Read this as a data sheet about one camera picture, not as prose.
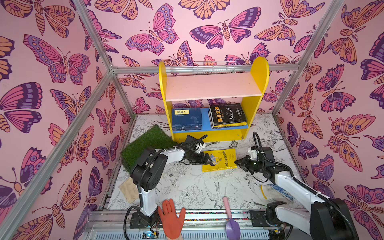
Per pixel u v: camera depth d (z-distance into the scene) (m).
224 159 0.90
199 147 0.83
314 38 0.80
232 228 0.70
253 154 0.80
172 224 0.73
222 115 0.92
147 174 0.50
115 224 0.73
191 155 0.81
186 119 0.92
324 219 0.41
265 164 0.66
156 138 1.05
